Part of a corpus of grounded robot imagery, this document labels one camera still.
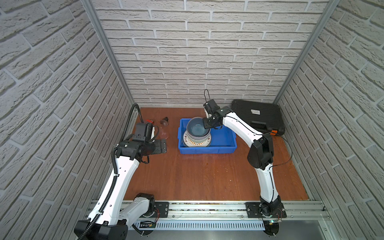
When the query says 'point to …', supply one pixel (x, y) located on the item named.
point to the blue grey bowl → (196, 130)
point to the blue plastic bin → (223, 141)
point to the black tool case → (266, 117)
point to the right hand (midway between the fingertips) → (206, 123)
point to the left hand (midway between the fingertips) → (157, 144)
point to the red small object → (149, 121)
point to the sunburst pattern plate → (193, 143)
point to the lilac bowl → (198, 138)
